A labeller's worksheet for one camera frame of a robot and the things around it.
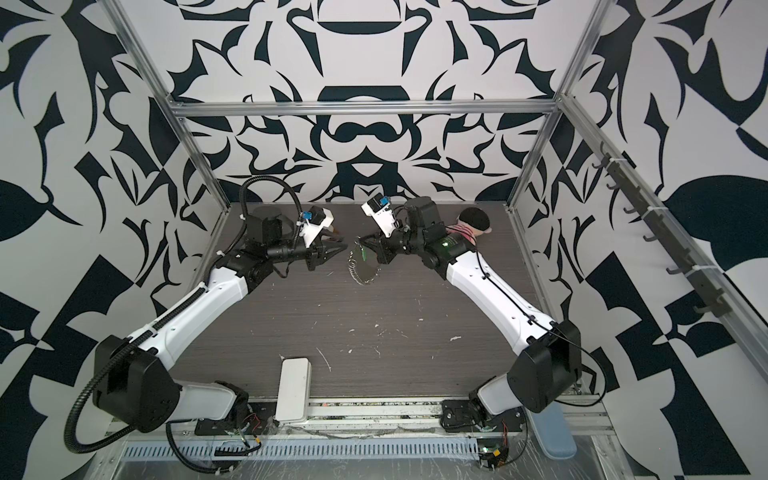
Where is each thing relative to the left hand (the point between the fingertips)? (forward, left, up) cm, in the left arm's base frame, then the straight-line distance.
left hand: (346, 234), depth 74 cm
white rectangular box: (-29, +14, -24) cm, 40 cm away
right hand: (-2, -4, +1) cm, 5 cm away
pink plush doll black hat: (+20, -40, -20) cm, 49 cm away
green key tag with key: (-4, -4, -3) cm, 7 cm away
